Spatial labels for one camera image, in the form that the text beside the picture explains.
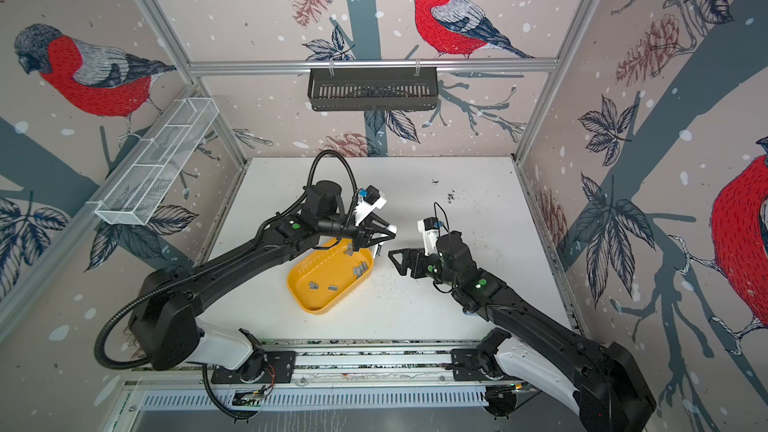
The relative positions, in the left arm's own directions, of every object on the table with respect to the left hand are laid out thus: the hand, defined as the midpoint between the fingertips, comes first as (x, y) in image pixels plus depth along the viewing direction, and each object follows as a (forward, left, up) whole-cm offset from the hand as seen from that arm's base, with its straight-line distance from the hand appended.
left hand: (390, 232), depth 70 cm
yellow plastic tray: (0, +20, -26) cm, 33 cm away
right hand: (-1, -2, -10) cm, 10 cm away
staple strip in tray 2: (+2, +10, -25) cm, 27 cm away
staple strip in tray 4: (-3, +17, -26) cm, 31 cm away
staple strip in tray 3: (-3, +23, -26) cm, 35 cm away
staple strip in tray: (+8, +13, -25) cm, 29 cm away
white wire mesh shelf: (+19, +63, +6) cm, 66 cm away
